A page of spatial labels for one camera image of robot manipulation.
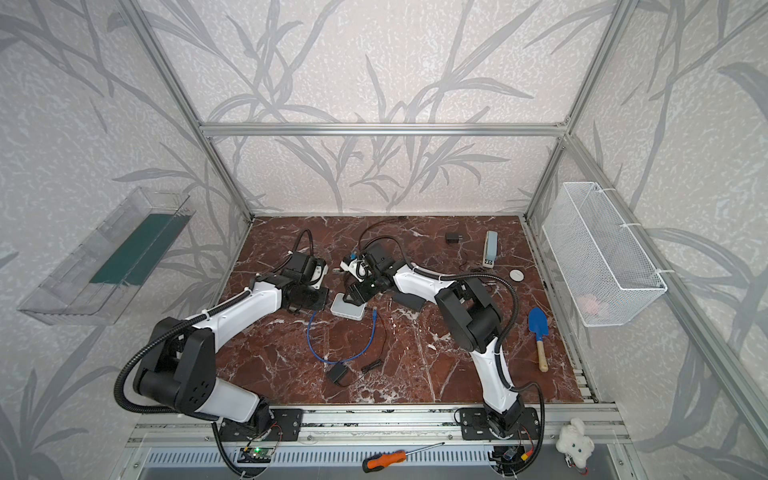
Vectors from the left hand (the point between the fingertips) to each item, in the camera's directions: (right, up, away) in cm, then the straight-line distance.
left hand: (328, 290), depth 91 cm
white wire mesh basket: (+65, +9, -29) cm, 72 cm away
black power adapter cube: (+5, -21, -9) cm, 23 cm away
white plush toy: (+63, -31, -23) cm, 73 cm away
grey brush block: (+53, +12, +11) cm, 56 cm away
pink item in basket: (+69, 0, -18) cm, 72 cm away
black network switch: (+26, -4, +5) cm, 27 cm away
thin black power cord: (+15, -20, -7) cm, 26 cm away
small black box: (+42, +17, +22) cm, 50 cm away
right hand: (+7, +1, +2) cm, 8 cm away
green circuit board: (-11, -36, -20) cm, 42 cm away
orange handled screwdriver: (+17, -35, -24) cm, 46 cm away
